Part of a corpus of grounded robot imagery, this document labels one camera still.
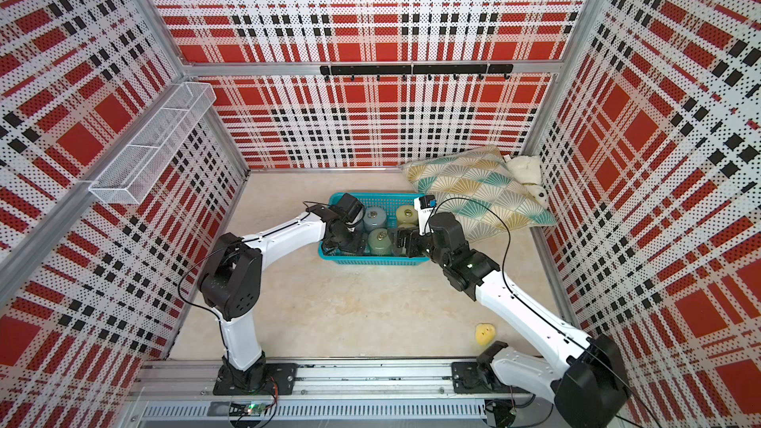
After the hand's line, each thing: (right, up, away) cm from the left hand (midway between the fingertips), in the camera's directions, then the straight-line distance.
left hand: (355, 244), depth 93 cm
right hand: (+16, +7, -16) cm, 24 cm away
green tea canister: (+8, +1, -3) cm, 9 cm away
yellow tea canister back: (+16, +9, +3) cm, 19 cm away
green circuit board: (-22, -36, -24) cm, 48 cm away
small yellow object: (+38, -22, -13) cm, 46 cm away
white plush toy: (+62, +26, +16) cm, 69 cm away
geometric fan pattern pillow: (+40, +18, 0) cm, 44 cm away
